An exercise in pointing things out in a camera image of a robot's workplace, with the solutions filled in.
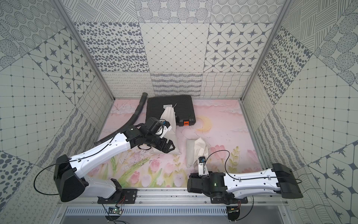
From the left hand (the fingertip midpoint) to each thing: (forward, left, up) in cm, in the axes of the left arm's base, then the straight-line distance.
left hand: (169, 141), depth 75 cm
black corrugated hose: (+22, +32, -14) cm, 41 cm away
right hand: (-14, -16, -15) cm, 26 cm away
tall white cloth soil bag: (+22, +3, -4) cm, 22 cm away
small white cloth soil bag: (-1, -15, -7) cm, 17 cm away
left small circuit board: (-30, +27, -18) cm, 44 cm away
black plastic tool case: (+38, -6, -11) cm, 40 cm away
